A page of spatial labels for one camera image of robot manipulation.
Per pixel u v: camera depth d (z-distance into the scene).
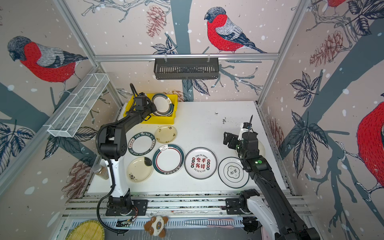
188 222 0.70
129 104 1.10
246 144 0.56
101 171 0.78
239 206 0.73
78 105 0.78
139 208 0.73
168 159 0.91
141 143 0.98
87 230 0.67
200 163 0.88
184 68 1.07
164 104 1.13
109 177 0.61
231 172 0.85
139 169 0.84
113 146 0.57
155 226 0.66
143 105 0.85
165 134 1.01
